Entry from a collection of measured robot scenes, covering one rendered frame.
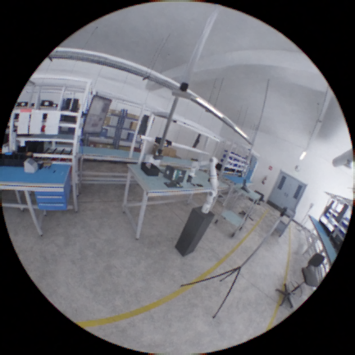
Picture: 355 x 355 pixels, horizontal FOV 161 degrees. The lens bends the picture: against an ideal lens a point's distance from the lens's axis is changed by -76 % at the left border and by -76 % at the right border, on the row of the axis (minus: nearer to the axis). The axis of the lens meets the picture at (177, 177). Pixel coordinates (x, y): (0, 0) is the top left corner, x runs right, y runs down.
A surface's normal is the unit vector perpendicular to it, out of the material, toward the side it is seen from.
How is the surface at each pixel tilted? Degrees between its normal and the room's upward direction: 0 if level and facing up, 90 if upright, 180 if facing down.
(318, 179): 90
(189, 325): 0
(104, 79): 90
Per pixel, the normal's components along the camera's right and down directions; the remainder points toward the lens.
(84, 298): 0.30, -0.90
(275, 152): -0.76, -0.03
